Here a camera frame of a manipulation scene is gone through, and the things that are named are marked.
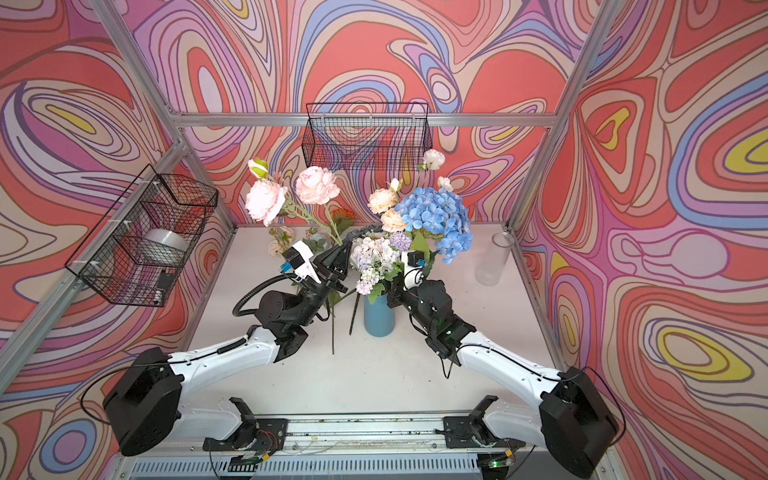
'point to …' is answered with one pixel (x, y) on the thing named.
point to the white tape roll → (164, 246)
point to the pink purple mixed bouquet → (379, 261)
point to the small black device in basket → (165, 283)
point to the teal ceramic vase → (379, 318)
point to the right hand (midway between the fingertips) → (387, 276)
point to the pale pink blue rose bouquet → (281, 238)
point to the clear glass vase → (493, 261)
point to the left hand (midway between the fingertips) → (351, 243)
